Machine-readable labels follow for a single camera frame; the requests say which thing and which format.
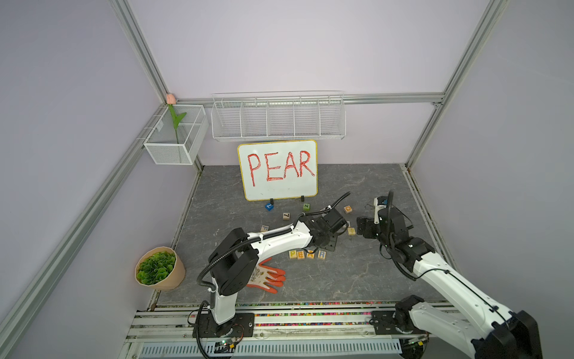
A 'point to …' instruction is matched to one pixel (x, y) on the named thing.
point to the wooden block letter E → (300, 254)
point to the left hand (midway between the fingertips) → (328, 242)
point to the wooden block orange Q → (347, 209)
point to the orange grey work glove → (267, 277)
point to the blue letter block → (269, 206)
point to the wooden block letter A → (311, 255)
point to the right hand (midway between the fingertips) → (367, 217)
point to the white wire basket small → (178, 135)
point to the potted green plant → (160, 268)
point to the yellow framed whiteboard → (279, 170)
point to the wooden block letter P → (292, 253)
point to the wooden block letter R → (322, 254)
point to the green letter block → (306, 206)
